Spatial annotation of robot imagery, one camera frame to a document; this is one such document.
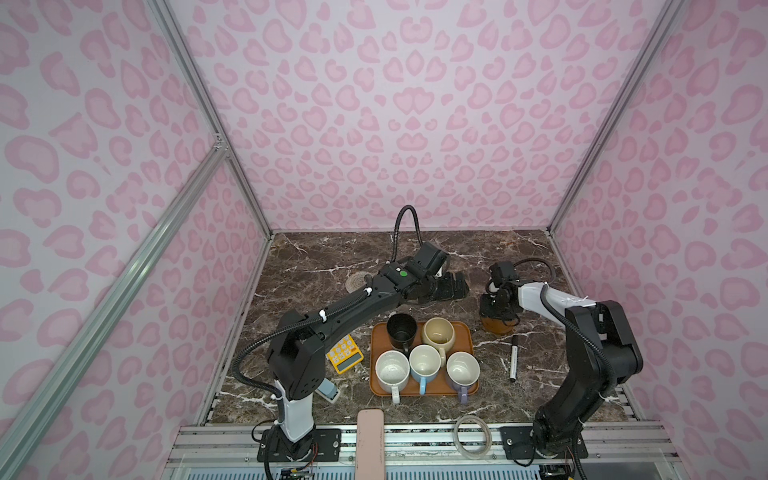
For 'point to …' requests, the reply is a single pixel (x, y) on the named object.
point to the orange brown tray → (441, 385)
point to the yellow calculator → (345, 355)
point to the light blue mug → (424, 362)
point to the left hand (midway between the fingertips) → (461, 288)
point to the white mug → (392, 370)
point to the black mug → (402, 328)
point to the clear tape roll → (488, 443)
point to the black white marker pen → (514, 358)
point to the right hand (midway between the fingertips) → (488, 309)
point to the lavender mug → (463, 372)
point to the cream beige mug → (439, 332)
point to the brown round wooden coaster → (497, 325)
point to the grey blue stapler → (328, 390)
